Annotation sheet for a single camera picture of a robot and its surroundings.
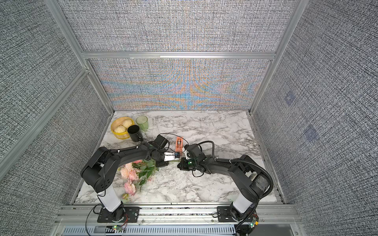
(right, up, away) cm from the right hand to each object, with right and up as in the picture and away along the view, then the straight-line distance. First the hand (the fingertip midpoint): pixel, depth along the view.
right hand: (176, 163), depth 86 cm
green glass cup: (-25, +25, +18) cm, 40 cm away
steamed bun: (-36, +24, +19) cm, 47 cm away
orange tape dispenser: (+1, +10, +8) cm, 13 cm away
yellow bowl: (-44, +25, +22) cm, 55 cm away
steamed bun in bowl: (-39, +20, +15) cm, 46 cm away
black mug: (-28, +17, +11) cm, 34 cm away
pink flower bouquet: (-22, -5, 0) cm, 23 cm away
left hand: (-5, +1, +7) cm, 9 cm away
